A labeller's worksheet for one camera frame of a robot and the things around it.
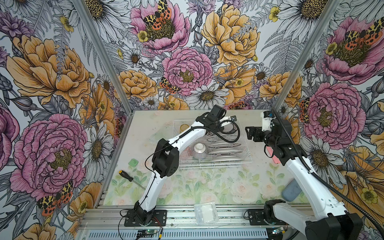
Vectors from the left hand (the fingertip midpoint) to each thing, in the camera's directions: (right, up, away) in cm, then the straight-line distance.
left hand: (216, 122), depth 93 cm
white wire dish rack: (+6, -3, -13) cm, 15 cm away
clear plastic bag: (-8, -45, -18) cm, 49 cm away
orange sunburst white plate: (+5, -14, +2) cm, 15 cm away
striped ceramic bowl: (-10, -18, -2) cm, 21 cm away
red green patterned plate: (+4, -16, -8) cm, 19 cm away
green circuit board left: (-36, -51, -22) cm, 66 cm away
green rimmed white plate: (-3, -7, -26) cm, 27 cm away
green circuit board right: (+25, -51, -22) cm, 61 cm away
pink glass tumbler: (-17, -18, -4) cm, 25 cm away
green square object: (-51, -24, -1) cm, 56 cm away
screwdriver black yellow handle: (-51, -31, -7) cm, 60 cm away
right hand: (+17, -5, -15) cm, 23 cm away
